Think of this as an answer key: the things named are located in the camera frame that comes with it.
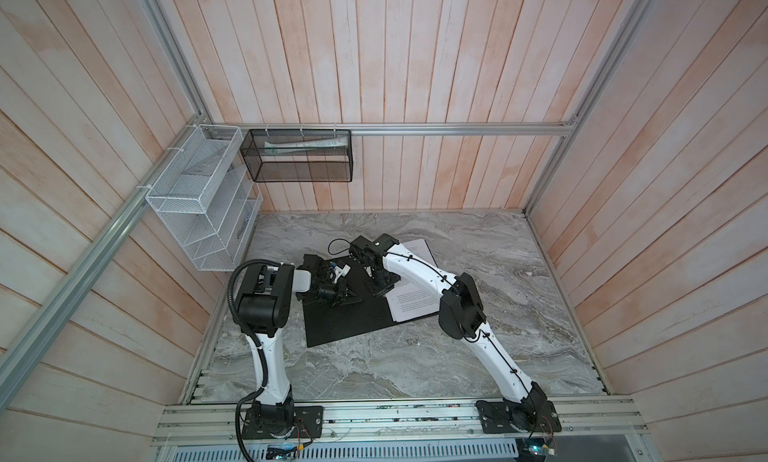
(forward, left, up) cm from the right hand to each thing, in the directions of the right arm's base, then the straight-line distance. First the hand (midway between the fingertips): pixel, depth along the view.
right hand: (381, 291), depth 96 cm
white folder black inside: (-11, +18, -1) cm, 21 cm away
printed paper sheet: (-2, -9, -2) cm, 9 cm away
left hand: (-3, +7, -1) cm, 8 cm away
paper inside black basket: (+31, +33, +33) cm, 56 cm away
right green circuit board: (-41, -39, -3) cm, 56 cm away
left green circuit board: (-43, +24, -3) cm, 49 cm away
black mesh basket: (+41, +30, +24) cm, 56 cm away
